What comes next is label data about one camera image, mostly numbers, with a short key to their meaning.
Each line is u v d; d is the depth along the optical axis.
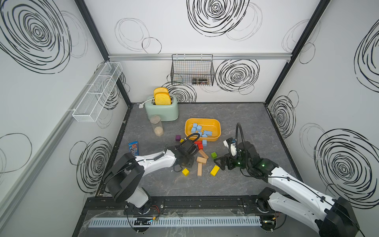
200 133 1.00
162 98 0.96
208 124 1.05
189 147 0.68
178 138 0.98
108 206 0.74
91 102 0.74
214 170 0.85
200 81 0.87
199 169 0.85
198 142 0.94
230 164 0.68
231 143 0.70
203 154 0.91
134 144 0.96
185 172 0.83
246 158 0.61
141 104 1.01
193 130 1.01
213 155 0.89
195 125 1.02
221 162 0.70
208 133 1.00
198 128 1.02
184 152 0.68
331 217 0.39
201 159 0.87
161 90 0.99
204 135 0.99
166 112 1.02
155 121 0.92
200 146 0.94
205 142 0.95
